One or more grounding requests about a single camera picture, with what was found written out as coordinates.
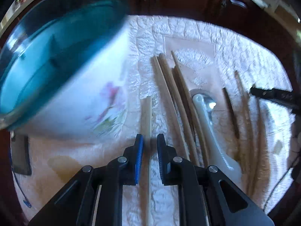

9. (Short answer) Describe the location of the light bamboo chopstick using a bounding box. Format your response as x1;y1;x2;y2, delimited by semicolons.
141;96;152;225

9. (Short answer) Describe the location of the white ceramic soup spoon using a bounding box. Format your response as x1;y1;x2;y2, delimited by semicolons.
192;94;242;185

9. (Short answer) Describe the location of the brown chopstick right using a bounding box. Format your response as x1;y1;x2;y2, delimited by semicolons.
234;70;256;197

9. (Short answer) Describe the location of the light wooden chopstick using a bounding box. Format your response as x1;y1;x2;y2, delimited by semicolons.
151;56;190;161

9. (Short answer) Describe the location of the dark short chopstick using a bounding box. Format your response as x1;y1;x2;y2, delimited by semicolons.
222;87;240;139

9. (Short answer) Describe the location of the black phone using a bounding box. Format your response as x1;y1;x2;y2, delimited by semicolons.
10;132;32;176

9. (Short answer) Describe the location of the metal spoon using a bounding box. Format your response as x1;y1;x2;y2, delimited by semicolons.
189;88;216;111

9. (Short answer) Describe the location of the dark brown chopstick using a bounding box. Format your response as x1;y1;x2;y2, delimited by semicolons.
171;51;209;167

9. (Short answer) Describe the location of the white quilted table cloth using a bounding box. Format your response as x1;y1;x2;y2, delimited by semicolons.
14;16;294;219

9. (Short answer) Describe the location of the brown wooden chopstick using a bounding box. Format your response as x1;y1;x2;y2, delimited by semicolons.
159;53;200;166

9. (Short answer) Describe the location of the white floral cup teal inside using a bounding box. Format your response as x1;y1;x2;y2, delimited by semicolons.
1;0;130;140

